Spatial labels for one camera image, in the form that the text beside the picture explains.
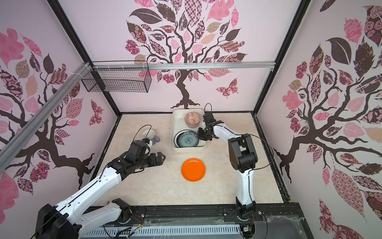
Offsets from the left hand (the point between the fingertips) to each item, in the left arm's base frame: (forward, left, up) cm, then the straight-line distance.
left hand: (159, 160), depth 80 cm
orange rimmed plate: (-1, -19, -10) cm, 22 cm away
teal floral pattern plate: (+20, -15, -9) cm, 27 cm away
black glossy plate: (+20, -7, -9) cm, 23 cm away
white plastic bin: (+37, -7, -12) cm, 39 cm away
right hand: (+22, -23, -6) cm, 32 cm away
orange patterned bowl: (+37, -18, -7) cm, 42 cm away
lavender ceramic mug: (+22, +10, -6) cm, 25 cm away
